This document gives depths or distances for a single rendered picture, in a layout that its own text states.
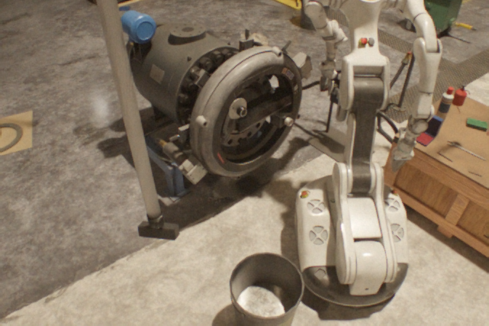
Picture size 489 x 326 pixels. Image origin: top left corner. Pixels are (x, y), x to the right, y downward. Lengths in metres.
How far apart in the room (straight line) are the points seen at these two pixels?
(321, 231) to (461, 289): 0.86
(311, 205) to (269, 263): 0.38
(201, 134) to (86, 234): 1.00
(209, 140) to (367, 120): 0.75
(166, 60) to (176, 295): 1.28
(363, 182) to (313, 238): 0.36
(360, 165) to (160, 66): 1.23
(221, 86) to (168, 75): 0.48
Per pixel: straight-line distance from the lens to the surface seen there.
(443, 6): 4.90
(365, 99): 1.75
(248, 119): 1.93
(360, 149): 1.84
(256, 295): 1.89
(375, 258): 1.77
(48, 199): 2.73
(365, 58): 1.77
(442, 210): 2.45
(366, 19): 1.80
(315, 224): 1.90
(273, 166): 2.63
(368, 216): 1.85
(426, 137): 2.37
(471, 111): 2.78
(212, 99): 1.77
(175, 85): 2.10
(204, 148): 1.86
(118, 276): 2.19
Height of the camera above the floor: 1.80
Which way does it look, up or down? 40 degrees down
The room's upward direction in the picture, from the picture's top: straight up
